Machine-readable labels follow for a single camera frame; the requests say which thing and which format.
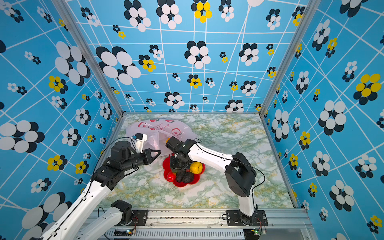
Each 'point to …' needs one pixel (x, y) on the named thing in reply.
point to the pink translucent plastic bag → (157, 131)
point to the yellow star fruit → (196, 167)
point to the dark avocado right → (188, 177)
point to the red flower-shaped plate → (166, 164)
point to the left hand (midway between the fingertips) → (162, 150)
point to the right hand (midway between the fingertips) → (175, 169)
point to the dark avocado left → (179, 175)
